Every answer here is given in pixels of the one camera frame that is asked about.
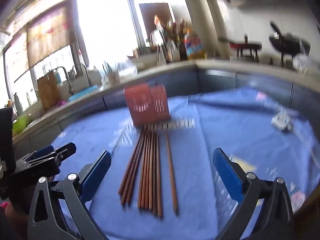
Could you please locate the white utensil cup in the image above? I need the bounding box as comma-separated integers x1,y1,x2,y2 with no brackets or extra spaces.
106,62,122,84

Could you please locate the printed roller blind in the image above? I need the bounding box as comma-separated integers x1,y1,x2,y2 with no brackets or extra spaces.
5,0,78,68

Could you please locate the cluttered condiment rack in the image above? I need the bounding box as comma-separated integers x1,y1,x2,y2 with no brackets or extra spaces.
150,15,205,63

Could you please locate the white switch controller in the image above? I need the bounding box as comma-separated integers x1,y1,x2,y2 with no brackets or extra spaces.
271,112,293,132

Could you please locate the dark window board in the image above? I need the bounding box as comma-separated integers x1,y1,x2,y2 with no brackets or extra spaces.
139,2,175,43

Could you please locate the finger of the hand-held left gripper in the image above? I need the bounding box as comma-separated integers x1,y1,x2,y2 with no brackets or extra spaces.
14,142,77,181
34,145,55,159

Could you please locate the blue plastic basin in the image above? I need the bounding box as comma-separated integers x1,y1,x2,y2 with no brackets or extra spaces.
69,85,100,102

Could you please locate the grey kitchen counter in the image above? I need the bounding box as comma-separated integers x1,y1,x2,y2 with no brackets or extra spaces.
11,59,320,150

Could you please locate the black wok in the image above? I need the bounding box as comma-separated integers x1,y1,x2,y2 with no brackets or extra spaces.
269,21,312,55

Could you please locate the pink smiley utensil holder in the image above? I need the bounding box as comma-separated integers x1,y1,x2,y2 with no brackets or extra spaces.
124,84,170,127

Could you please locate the chrome gooseneck faucet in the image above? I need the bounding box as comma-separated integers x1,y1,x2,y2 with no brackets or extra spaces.
56,66,75,95
77,64,92,88

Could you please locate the wooden cutting board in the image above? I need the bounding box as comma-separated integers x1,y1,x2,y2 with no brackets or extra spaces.
37,70,60,112

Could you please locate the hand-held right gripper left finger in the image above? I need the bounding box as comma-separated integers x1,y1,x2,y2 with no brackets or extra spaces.
27,150,112,240

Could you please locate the bunch of wooden chopsticks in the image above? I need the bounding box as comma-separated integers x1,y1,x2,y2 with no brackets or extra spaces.
137,129,163,218

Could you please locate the blue printed tablecloth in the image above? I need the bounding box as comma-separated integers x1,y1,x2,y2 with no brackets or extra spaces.
49,86,320,240

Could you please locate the white controller cable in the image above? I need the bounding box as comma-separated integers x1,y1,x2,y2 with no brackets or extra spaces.
291,127,319,163

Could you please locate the gas stove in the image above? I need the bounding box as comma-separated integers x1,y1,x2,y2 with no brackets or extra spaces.
230,47,310,67

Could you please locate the pale thermos bottle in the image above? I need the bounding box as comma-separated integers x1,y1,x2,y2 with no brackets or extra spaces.
13,92,23,117

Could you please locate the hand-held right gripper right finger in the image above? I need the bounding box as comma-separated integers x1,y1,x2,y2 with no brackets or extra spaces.
212,148,295,240

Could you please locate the yellow cooking oil bottle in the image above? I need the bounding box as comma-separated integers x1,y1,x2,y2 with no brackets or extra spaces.
184,34,204,60

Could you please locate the green plastic bowl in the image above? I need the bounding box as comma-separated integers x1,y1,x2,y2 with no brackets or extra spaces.
12,115,29,135

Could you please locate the red frying pan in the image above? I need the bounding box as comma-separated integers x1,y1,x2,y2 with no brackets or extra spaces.
229,34,263,53

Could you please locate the light ringed wooden chopstick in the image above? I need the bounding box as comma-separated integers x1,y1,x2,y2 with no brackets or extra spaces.
165,130,179,215

